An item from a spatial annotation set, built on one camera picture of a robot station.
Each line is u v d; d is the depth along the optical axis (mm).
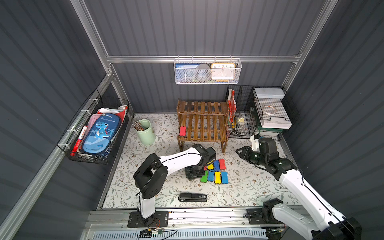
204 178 846
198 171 708
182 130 911
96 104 775
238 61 889
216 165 908
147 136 963
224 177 861
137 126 909
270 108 962
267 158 588
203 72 904
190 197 759
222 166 912
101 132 645
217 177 861
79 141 643
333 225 390
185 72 842
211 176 867
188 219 754
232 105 1151
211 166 903
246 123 1151
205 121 965
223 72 883
